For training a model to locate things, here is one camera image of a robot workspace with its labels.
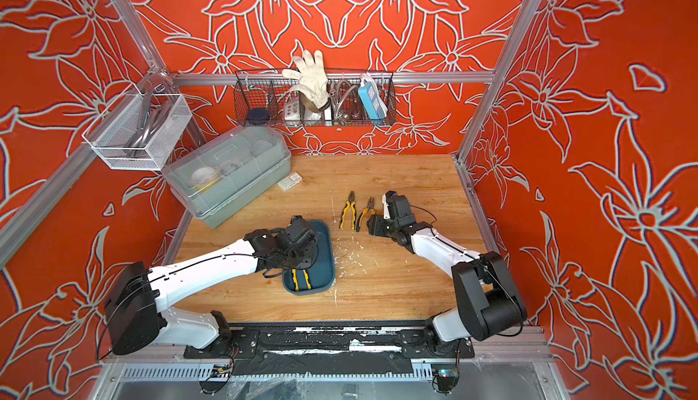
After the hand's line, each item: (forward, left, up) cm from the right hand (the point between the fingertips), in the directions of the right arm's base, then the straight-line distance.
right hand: (369, 222), depth 90 cm
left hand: (-13, +18, +1) cm, 22 cm away
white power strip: (+32, +28, +23) cm, 48 cm away
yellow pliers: (-18, +20, -6) cm, 27 cm away
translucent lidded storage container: (+11, +50, +11) cm, 53 cm away
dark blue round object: (+31, +40, +21) cm, 55 cm away
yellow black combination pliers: (+13, +6, -6) cm, 16 cm away
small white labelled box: (+23, +32, -6) cm, 40 cm away
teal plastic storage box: (-16, +15, -6) cm, 23 cm away
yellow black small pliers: (+10, -1, -6) cm, 12 cm away
